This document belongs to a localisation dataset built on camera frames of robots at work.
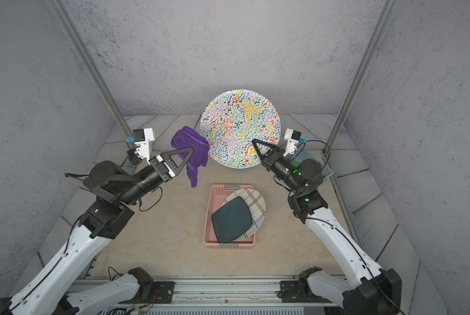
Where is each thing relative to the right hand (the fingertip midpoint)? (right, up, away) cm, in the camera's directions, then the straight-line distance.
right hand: (251, 143), depth 58 cm
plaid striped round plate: (+4, -24, +29) cm, 38 cm away
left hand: (-14, -4, -8) cm, 17 cm away
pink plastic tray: (-16, -21, +41) cm, 49 cm away
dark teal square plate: (-7, -32, +32) cm, 46 cm away
